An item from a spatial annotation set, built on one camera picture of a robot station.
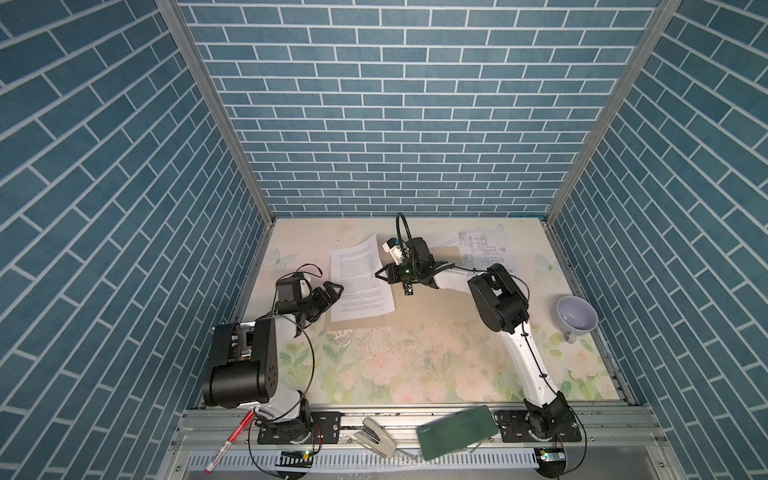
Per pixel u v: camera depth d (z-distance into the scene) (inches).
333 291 34.0
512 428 29.0
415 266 34.2
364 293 39.1
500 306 24.7
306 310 32.2
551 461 29.0
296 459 28.4
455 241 45.4
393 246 37.8
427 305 37.9
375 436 27.8
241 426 28.9
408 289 39.0
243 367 17.7
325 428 29.0
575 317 36.6
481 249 44.0
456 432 29.1
